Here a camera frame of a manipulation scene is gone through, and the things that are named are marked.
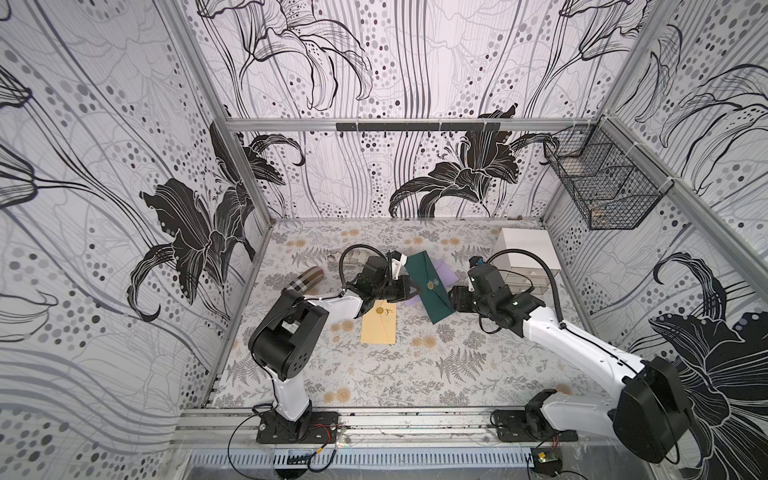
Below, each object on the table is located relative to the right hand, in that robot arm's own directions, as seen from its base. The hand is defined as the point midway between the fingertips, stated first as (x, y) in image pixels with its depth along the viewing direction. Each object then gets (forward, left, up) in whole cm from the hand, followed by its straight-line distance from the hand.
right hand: (459, 291), depth 85 cm
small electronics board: (-39, -18, -14) cm, 45 cm away
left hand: (+2, +10, -2) cm, 11 cm away
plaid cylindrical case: (+9, +49, -8) cm, 51 cm away
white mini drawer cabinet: (-6, -10, +19) cm, 22 cm away
